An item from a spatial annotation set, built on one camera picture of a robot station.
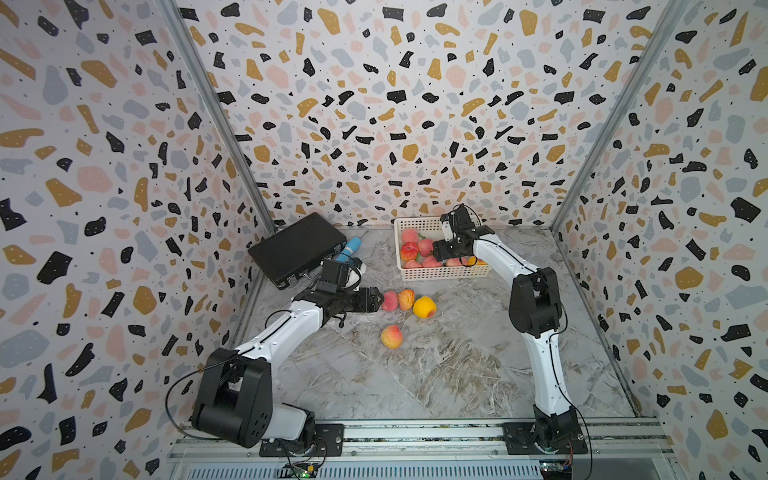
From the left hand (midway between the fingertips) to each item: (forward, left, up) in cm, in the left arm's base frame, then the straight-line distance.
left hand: (376, 297), depth 87 cm
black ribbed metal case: (+27, +31, -9) cm, 42 cm away
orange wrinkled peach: (+4, -9, -7) cm, 12 cm away
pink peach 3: (+11, -25, +2) cm, 27 cm away
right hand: (+22, -23, -4) cm, 32 cm away
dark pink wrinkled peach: (+3, -4, -8) cm, 9 cm away
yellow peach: (+1, -15, -7) cm, 16 cm away
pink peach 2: (+18, -18, -7) cm, 26 cm away
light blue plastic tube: (+25, +13, -10) cm, 30 cm away
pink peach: (+33, -11, -8) cm, 35 cm away
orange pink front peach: (-9, -5, -8) cm, 13 cm away
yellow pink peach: (+2, -26, +14) cm, 29 cm away
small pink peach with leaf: (+18, -11, -8) cm, 22 cm away
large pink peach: (+26, -16, -7) cm, 31 cm away
